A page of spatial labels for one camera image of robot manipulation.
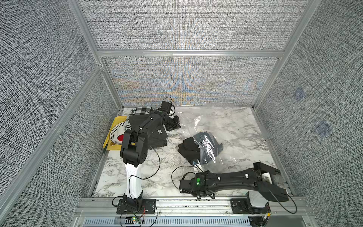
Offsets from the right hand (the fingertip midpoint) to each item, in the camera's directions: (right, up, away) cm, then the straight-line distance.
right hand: (201, 174), depth 79 cm
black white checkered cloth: (-42, +39, +34) cm, 66 cm away
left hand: (-10, +28, +15) cm, 33 cm away
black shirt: (+1, +15, +4) cm, 15 cm away
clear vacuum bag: (+19, +17, +21) cm, 33 cm away
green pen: (-62, +12, +14) cm, 65 cm away
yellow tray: (-64, +31, +36) cm, 79 cm away
